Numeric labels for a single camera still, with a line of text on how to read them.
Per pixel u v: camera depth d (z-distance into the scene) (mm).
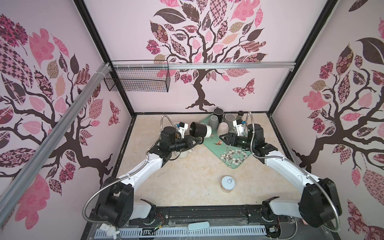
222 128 1004
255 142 632
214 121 1037
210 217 743
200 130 811
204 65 945
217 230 699
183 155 924
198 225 685
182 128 742
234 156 949
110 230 680
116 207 405
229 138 726
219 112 1093
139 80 1220
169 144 634
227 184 794
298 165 944
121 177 445
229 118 1043
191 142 723
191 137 753
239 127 742
